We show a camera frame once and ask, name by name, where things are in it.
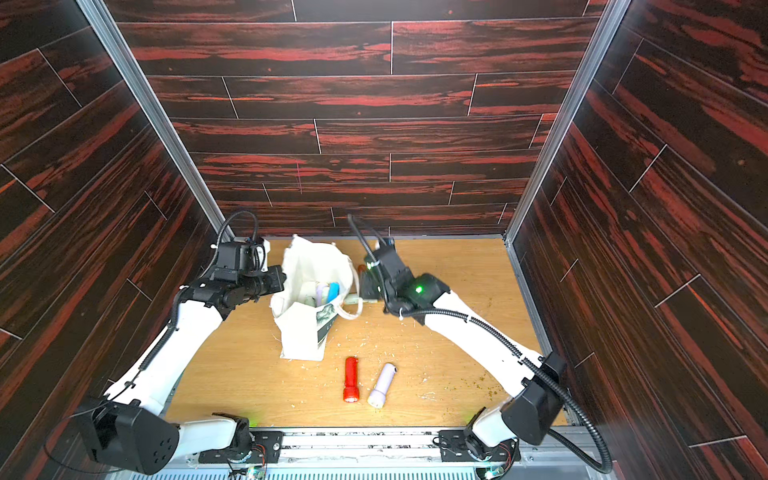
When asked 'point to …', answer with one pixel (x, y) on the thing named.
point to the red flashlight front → (351, 391)
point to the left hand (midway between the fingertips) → (288, 274)
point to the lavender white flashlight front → (377, 397)
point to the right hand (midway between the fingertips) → (376, 278)
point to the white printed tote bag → (304, 328)
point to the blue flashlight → (333, 291)
